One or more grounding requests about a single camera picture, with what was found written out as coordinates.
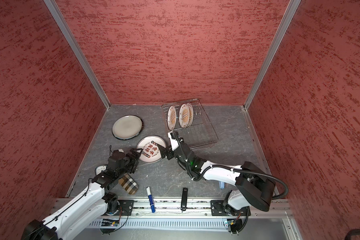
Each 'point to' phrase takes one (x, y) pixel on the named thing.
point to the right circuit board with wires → (236, 226)
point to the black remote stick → (184, 202)
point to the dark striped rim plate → (127, 127)
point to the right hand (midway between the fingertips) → (165, 144)
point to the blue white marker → (152, 207)
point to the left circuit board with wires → (109, 222)
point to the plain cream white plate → (127, 127)
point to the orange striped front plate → (171, 117)
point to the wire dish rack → (201, 133)
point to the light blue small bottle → (221, 185)
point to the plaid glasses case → (128, 184)
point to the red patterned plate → (151, 152)
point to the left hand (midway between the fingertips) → (142, 157)
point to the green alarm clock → (99, 169)
